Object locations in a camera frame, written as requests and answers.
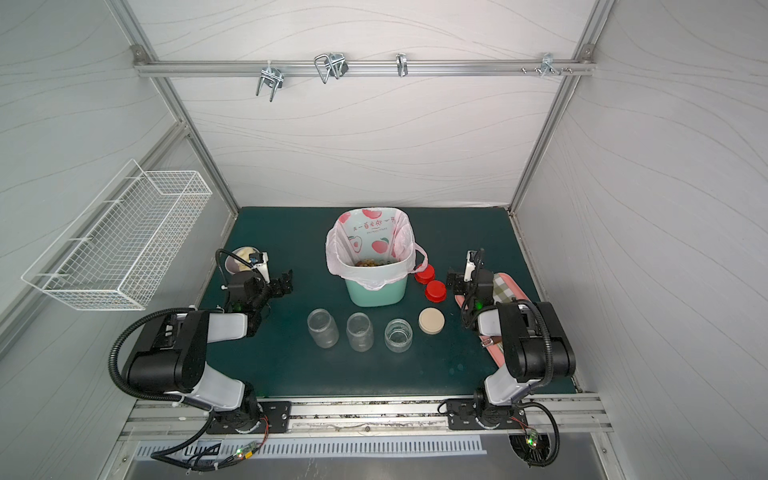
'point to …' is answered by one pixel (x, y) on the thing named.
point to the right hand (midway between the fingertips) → (469, 267)
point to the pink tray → (519, 295)
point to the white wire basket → (116, 252)
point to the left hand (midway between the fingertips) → (278, 271)
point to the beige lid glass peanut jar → (398, 335)
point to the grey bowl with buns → (233, 265)
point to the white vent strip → (225, 452)
